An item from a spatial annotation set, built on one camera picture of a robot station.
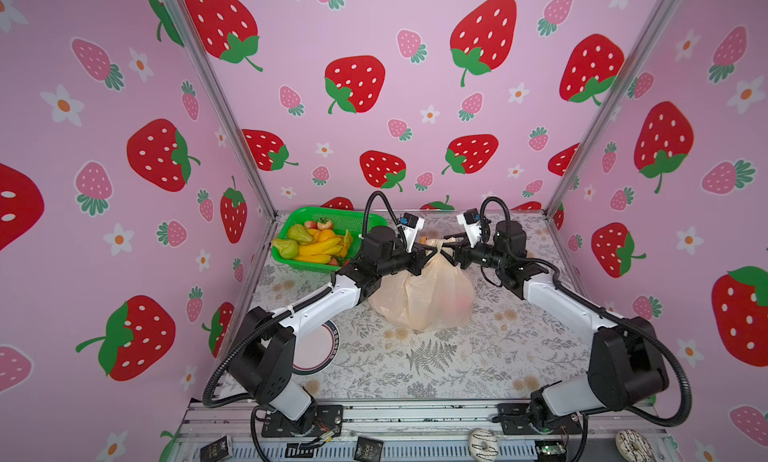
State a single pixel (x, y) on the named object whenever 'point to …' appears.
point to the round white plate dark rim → (316, 348)
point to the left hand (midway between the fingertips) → (438, 249)
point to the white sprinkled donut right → (632, 446)
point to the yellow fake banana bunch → (320, 252)
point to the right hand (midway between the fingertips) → (440, 242)
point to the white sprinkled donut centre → (483, 445)
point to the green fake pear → (299, 233)
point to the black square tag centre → (368, 450)
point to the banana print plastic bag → (441, 294)
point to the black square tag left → (218, 451)
